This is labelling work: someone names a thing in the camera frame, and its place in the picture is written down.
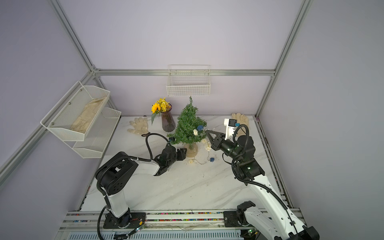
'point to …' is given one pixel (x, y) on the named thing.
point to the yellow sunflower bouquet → (161, 105)
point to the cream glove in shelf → (82, 122)
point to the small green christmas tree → (190, 131)
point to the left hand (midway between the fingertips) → (184, 150)
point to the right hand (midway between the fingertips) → (206, 134)
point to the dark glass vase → (168, 124)
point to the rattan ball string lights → (208, 146)
